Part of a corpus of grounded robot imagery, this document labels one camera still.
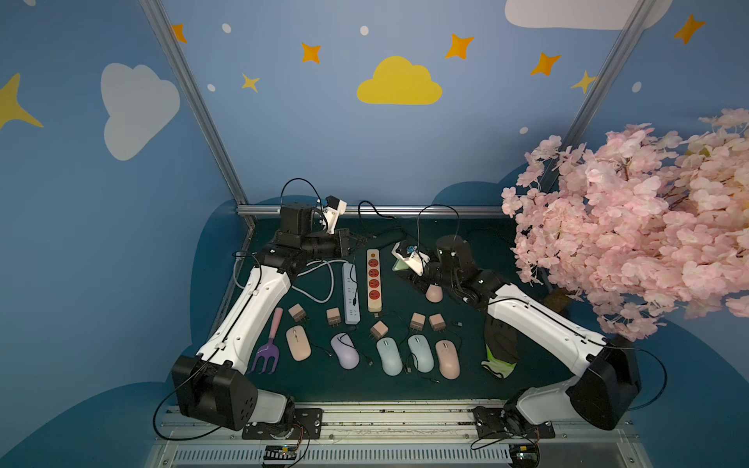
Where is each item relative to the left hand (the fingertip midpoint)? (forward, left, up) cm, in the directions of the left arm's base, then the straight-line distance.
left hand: (366, 237), depth 72 cm
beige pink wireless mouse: (-16, +20, -31) cm, 40 cm away
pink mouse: (-19, -24, -30) cm, 43 cm away
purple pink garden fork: (-18, +29, -33) cm, 48 cm away
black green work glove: (-16, -41, -31) cm, 54 cm away
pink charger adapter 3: (-12, -4, -30) cm, 33 cm away
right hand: (0, -11, -8) cm, 14 cm away
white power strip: (+1, +6, -30) cm, 31 cm away
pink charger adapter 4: (-9, -16, -31) cm, 36 cm away
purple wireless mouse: (-17, +6, -29) cm, 35 cm away
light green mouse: (-17, -16, -31) cm, 39 cm away
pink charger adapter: (-6, +23, -31) cm, 39 cm away
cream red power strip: (+1, -2, -30) cm, 31 cm away
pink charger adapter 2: (-7, +11, -32) cm, 34 cm away
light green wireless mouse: (-19, -7, -31) cm, 37 cm away
